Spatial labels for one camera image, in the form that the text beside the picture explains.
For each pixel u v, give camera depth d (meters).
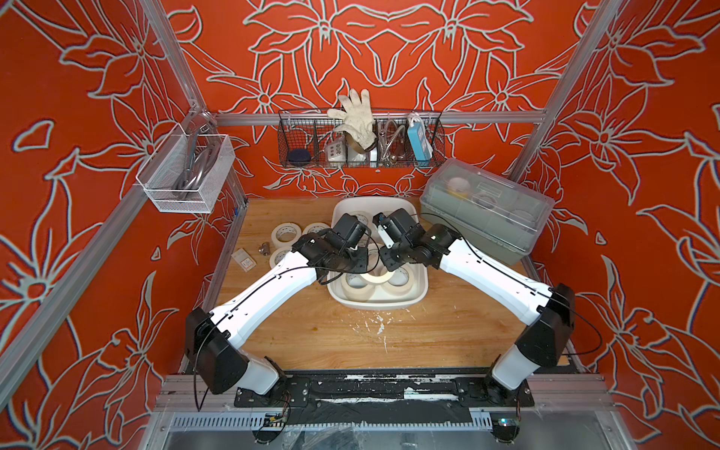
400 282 0.93
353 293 0.87
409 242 0.58
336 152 0.94
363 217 0.71
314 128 0.95
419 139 0.86
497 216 0.89
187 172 0.76
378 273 0.75
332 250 0.52
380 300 0.89
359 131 0.90
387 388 0.74
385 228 0.60
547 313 0.42
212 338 0.39
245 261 0.99
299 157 0.95
